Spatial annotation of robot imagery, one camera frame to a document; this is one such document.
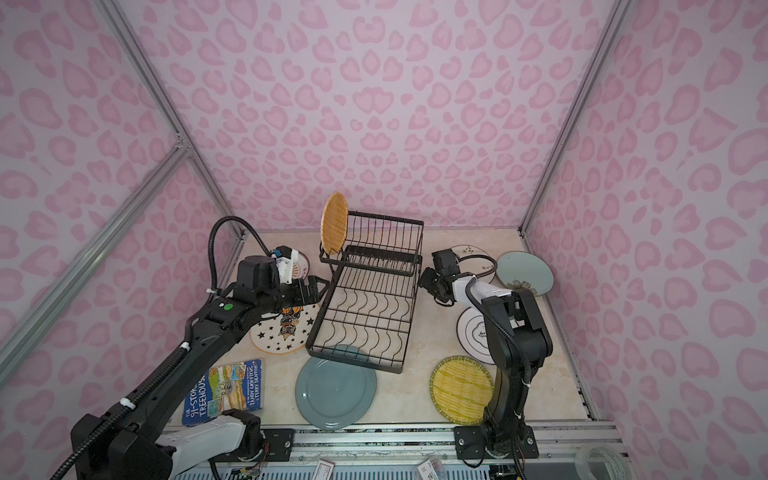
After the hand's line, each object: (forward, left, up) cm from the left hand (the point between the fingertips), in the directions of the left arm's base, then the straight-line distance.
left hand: (318, 280), depth 77 cm
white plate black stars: (-4, +14, -23) cm, 27 cm away
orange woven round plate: (+18, -3, +3) cm, 18 cm away
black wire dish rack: (+5, -10, -22) cm, 25 cm away
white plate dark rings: (-6, -43, -23) cm, 49 cm away
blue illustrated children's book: (-20, +23, -20) cm, 37 cm away
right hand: (+12, -30, -18) cm, 37 cm away
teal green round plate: (-22, -3, -22) cm, 31 cm away
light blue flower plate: (+19, -66, -25) cm, 73 cm away
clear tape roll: (-39, -69, -20) cm, 82 cm away
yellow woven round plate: (-21, -37, -23) cm, 48 cm away
